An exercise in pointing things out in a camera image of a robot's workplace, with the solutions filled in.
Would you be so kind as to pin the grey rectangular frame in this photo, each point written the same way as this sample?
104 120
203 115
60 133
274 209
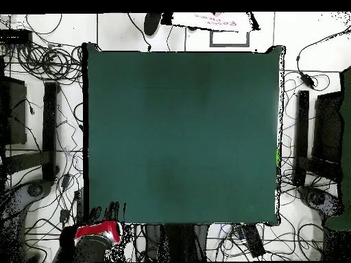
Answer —
211 39

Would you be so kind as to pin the person's black shoe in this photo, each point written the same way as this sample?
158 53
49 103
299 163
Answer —
152 24

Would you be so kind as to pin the lime green clip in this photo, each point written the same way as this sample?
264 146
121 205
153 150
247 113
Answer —
277 156

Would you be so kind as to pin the person's hand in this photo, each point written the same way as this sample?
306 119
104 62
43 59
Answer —
216 14

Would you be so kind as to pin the black frame stand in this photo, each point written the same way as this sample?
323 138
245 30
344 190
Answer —
301 137
50 131

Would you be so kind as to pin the dark green table cloth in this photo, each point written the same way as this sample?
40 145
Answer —
181 137

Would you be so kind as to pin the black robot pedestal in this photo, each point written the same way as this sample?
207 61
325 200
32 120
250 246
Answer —
178 241

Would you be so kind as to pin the small black device box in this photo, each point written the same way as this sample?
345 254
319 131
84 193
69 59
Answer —
15 36

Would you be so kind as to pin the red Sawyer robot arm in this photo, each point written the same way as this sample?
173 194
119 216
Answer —
96 233

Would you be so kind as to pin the black box case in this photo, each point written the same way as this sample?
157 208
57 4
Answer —
327 128
16 109

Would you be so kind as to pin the white paper sign red lettering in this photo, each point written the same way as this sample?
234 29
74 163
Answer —
214 23

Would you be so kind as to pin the black power strip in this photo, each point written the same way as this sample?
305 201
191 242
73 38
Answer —
253 241

